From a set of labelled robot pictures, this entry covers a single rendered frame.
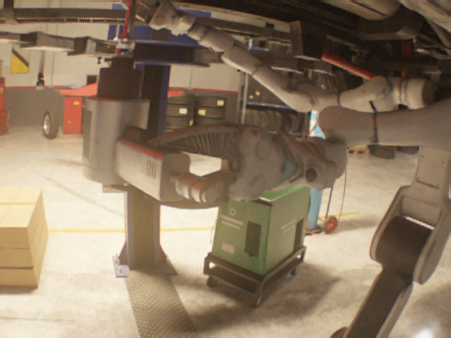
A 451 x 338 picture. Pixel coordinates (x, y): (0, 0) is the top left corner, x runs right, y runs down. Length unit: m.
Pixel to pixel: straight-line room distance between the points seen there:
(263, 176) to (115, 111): 0.21
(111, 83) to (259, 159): 0.22
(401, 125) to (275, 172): 0.27
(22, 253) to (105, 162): 1.85
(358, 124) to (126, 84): 0.41
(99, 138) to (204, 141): 0.14
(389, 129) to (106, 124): 0.47
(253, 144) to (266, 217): 1.49
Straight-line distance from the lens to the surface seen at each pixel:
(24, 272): 2.31
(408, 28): 1.45
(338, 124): 0.64
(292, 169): 0.48
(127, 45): 0.46
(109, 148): 0.43
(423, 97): 1.01
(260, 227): 1.95
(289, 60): 1.73
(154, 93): 2.31
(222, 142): 0.41
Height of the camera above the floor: 1.33
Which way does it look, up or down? 14 degrees down
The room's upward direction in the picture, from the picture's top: 6 degrees clockwise
